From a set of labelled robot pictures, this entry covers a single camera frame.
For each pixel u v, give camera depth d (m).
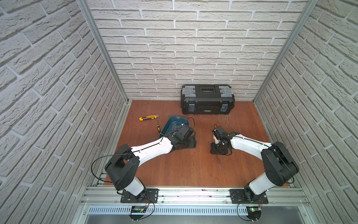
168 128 1.00
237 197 0.73
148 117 1.07
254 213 0.70
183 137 0.65
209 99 0.98
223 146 0.67
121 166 0.43
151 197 0.73
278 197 0.76
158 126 1.03
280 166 0.45
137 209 0.73
